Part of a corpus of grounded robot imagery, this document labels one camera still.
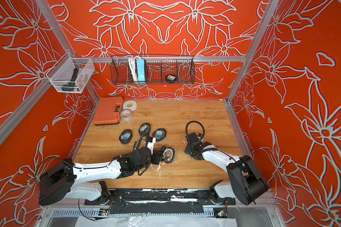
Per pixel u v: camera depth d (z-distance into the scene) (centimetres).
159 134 96
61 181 42
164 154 83
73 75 87
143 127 100
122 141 93
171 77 95
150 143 72
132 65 88
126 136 95
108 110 109
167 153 88
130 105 117
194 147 68
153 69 99
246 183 42
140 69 90
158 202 73
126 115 110
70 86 80
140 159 60
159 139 93
